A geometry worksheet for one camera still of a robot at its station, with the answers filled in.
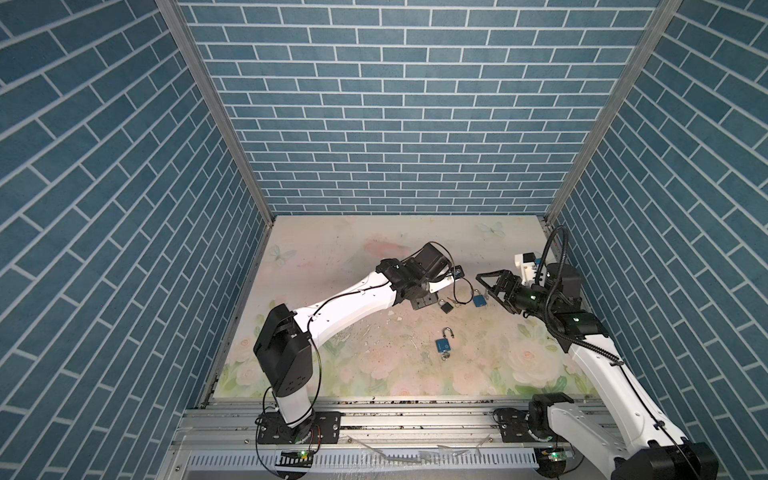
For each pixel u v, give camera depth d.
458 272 0.70
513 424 0.74
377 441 0.74
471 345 0.88
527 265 0.72
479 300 0.96
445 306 0.96
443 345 0.87
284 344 0.43
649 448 0.39
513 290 0.67
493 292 0.68
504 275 0.68
